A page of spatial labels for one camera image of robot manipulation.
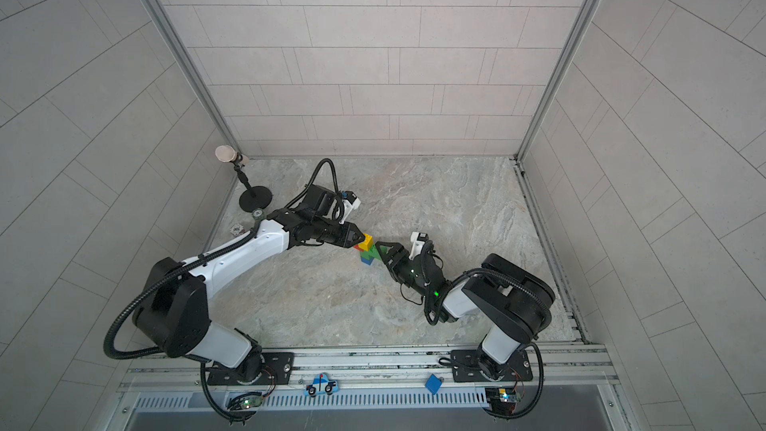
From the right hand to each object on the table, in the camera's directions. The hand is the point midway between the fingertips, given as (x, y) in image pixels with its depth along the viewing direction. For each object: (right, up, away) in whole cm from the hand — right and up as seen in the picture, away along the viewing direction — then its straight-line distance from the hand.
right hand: (377, 253), depth 82 cm
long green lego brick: (-1, 0, -1) cm, 2 cm away
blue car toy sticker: (-12, -27, -14) cm, 33 cm away
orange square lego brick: (-5, +2, -2) cm, 6 cm away
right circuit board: (+30, -30, -14) cm, 45 cm away
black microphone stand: (-44, +14, +20) cm, 50 cm away
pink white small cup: (-43, +6, +6) cm, 44 cm away
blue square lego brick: (-3, -4, +6) cm, 8 cm away
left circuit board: (-28, -29, -17) cm, 43 cm away
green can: (-38, +10, +11) cm, 41 cm away
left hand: (-3, +5, 0) cm, 5 cm away
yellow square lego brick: (-2, +3, -2) cm, 5 cm away
